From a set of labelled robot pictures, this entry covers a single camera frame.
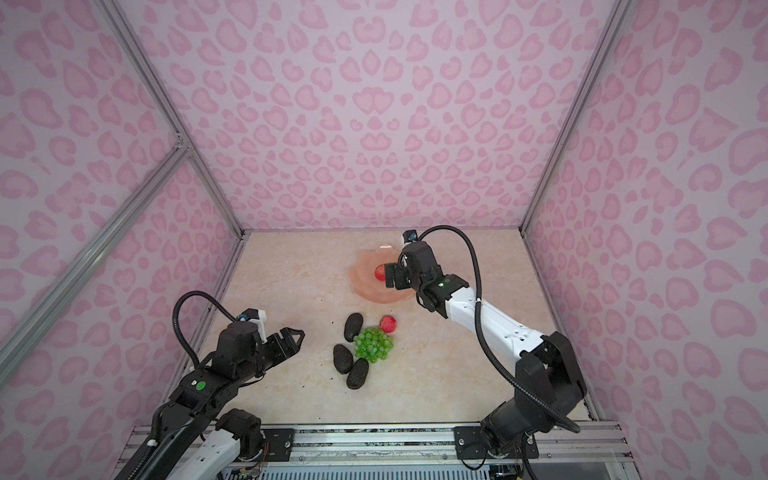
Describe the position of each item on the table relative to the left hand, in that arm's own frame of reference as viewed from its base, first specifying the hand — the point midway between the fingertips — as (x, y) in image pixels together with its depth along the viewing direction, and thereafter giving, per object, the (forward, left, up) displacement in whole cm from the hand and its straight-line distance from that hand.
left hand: (295, 334), depth 76 cm
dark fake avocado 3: (-7, -15, -11) cm, 20 cm away
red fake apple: (+8, -23, -11) cm, 27 cm away
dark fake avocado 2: (-2, -11, -11) cm, 15 cm away
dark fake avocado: (+8, -13, -12) cm, 19 cm away
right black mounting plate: (-23, -43, -15) cm, 51 cm away
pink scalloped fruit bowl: (+27, -15, -15) cm, 34 cm away
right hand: (+18, -28, +6) cm, 33 cm away
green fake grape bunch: (+1, -19, -9) cm, 21 cm away
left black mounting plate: (-22, +3, -13) cm, 26 cm away
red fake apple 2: (+28, -21, -12) cm, 37 cm away
